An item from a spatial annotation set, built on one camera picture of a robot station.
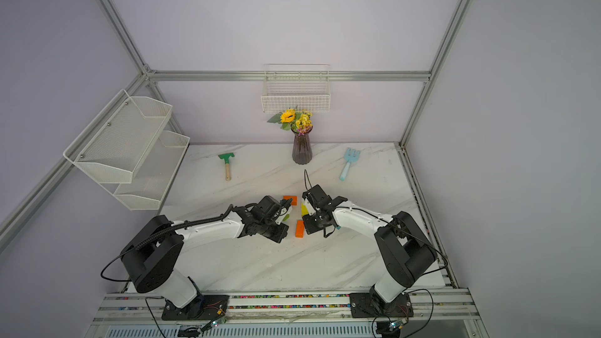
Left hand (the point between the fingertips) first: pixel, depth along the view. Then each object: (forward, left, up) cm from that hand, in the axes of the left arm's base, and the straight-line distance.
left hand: (284, 236), depth 87 cm
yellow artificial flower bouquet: (+39, -5, +23) cm, 46 cm away
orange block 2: (+3, -6, +1) cm, 6 cm away
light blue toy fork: (+41, -30, 0) cm, 51 cm away
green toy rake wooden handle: (+42, +32, -1) cm, 53 cm away
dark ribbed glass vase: (+40, -6, +6) cm, 41 cm away
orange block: (+18, -3, -3) cm, 18 cm away
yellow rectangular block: (+12, -7, -1) cm, 14 cm away
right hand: (+4, -11, 0) cm, 11 cm away
